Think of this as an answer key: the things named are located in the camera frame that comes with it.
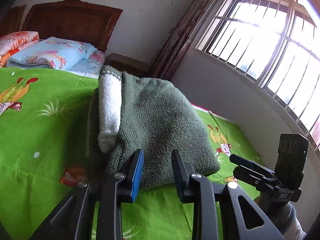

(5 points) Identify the pink floral curtain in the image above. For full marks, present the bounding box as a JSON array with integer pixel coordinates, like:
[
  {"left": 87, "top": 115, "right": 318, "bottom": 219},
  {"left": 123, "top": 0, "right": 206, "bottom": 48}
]
[{"left": 151, "top": 0, "right": 216, "bottom": 80}]

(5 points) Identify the white right sleeve forearm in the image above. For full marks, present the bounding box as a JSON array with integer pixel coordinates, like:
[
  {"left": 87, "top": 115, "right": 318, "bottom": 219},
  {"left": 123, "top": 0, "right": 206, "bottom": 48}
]
[{"left": 284, "top": 218, "right": 306, "bottom": 240}]

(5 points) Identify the green and white knit sweater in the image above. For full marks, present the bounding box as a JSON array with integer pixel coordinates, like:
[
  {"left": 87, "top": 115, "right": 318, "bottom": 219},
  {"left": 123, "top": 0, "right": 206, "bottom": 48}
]
[{"left": 87, "top": 65, "right": 220, "bottom": 189}]

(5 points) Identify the dark wooden headboard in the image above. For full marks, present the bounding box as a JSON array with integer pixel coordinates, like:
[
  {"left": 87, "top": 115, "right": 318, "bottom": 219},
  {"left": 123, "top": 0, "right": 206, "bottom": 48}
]
[{"left": 22, "top": 0, "right": 123, "bottom": 52}]

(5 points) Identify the window with metal bars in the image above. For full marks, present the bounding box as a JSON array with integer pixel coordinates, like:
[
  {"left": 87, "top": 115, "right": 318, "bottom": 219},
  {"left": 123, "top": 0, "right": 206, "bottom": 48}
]
[{"left": 196, "top": 0, "right": 319, "bottom": 152}]

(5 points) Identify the orange pink floral quilt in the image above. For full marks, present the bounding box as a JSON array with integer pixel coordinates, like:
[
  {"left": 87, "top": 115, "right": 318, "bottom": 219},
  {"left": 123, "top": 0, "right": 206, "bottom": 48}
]
[{"left": 1, "top": 31, "right": 40, "bottom": 68}]

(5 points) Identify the blue floral folded quilt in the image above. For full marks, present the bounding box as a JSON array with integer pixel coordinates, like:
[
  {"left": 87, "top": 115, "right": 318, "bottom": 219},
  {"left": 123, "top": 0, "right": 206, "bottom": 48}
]
[{"left": 6, "top": 37, "right": 97, "bottom": 70}]

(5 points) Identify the gloved right hand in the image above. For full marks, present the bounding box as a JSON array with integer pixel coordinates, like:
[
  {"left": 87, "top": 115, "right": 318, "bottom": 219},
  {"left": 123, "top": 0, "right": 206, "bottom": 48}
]
[{"left": 254, "top": 194, "right": 296, "bottom": 235}]

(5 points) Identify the dark wooden nightstand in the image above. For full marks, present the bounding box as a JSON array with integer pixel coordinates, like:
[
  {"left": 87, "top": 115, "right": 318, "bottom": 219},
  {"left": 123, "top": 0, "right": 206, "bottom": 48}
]
[{"left": 105, "top": 53, "right": 150, "bottom": 77}]

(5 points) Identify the blue floral pillow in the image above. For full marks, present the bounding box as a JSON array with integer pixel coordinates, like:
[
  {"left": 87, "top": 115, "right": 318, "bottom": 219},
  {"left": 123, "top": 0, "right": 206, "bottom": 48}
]
[{"left": 69, "top": 50, "right": 105, "bottom": 79}]

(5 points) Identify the green cartoon bed sheet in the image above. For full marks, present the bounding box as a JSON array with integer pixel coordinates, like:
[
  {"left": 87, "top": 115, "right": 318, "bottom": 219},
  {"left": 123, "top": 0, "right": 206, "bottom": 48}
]
[{"left": 1, "top": 68, "right": 263, "bottom": 239}]

